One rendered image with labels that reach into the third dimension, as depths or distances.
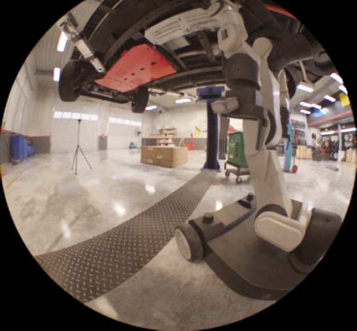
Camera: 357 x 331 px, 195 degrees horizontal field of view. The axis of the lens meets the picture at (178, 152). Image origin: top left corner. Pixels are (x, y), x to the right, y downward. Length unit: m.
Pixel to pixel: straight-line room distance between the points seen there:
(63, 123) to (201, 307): 9.54
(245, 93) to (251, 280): 0.50
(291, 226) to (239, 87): 0.40
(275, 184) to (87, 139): 9.56
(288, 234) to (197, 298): 0.38
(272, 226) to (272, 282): 0.21
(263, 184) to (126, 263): 0.65
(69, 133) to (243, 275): 9.45
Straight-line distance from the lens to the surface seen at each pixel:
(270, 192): 0.42
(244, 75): 0.25
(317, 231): 0.45
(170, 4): 1.13
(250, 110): 0.22
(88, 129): 9.51
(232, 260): 0.44
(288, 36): 0.56
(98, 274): 0.59
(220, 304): 0.56
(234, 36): 0.31
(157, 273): 0.57
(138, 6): 1.38
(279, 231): 0.41
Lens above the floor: 0.53
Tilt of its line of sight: 5 degrees down
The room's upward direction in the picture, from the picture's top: 1 degrees clockwise
